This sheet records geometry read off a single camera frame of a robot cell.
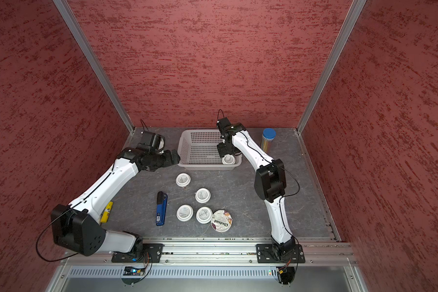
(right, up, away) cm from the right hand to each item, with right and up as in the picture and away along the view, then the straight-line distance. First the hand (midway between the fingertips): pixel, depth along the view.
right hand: (230, 154), depth 93 cm
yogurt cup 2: (-14, -20, -8) cm, 25 cm away
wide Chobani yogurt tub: (-5, -29, -15) cm, 33 cm away
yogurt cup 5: (-12, -26, -15) cm, 33 cm away
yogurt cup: (-24, -13, -3) cm, 28 cm away
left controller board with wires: (-41, -48, -21) cm, 67 cm away
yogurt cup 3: (-1, -3, +4) cm, 5 cm away
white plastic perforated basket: (-20, +1, +17) cm, 26 cm away
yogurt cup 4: (-21, -26, -14) cm, 36 cm away
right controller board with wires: (+22, -49, -21) cm, 57 cm away
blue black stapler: (-33, -24, -10) cm, 42 cm away
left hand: (-28, -4, -11) cm, 30 cm away
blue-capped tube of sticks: (+20, +10, -1) cm, 22 cm away
